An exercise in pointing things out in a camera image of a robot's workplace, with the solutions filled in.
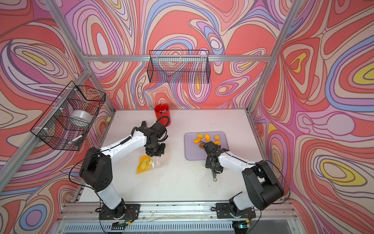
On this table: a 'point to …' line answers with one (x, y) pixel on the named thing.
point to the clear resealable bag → (146, 163)
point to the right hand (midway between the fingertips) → (213, 169)
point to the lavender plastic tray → (193, 151)
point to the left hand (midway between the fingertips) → (163, 155)
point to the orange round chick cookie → (216, 137)
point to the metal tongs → (215, 179)
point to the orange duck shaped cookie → (207, 137)
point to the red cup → (163, 110)
